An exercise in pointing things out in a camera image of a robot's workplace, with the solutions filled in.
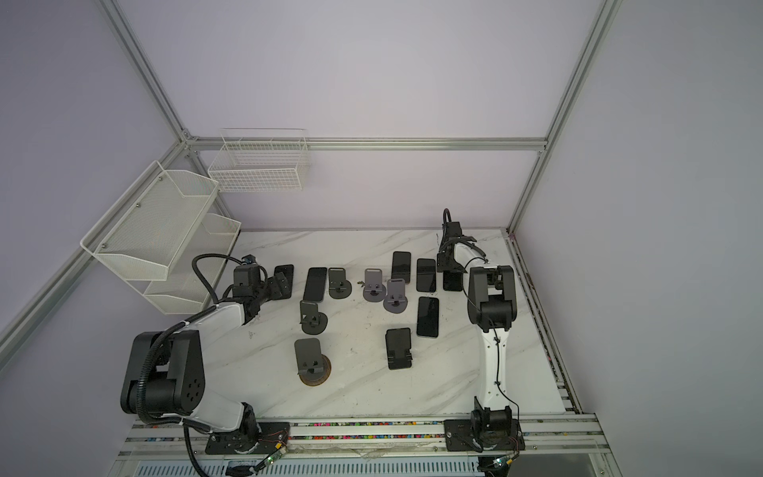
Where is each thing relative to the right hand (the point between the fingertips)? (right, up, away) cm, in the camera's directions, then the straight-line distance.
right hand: (452, 264), depth 108 cm
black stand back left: (-40, -7, -10) cm, 42 cm away
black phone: (-61, -3, +1) cm, 62 cm away
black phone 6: (-11, -17, -12) cm, 23 cm away
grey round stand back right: (-21, -12, -13) cm, 28 cm away
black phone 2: (-50, -7, -4) cm, 51 cm away
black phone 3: (-1, -6, -6) cm, 8 cm away
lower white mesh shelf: (-79, -7, -31) cm, 85 cm away
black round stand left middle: (-47, -17, -18) cm, 53 cm away
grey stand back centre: (-28, -8, -10) cm, 31 cm away
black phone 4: (-19, 0, +3) cm, 19 cm away
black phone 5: (-10, -4, +2) cm, 11 cm away
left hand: (-61, -6, -14) cm, 63 cm away
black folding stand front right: (-20, -23, -25) cm, 40 cm away
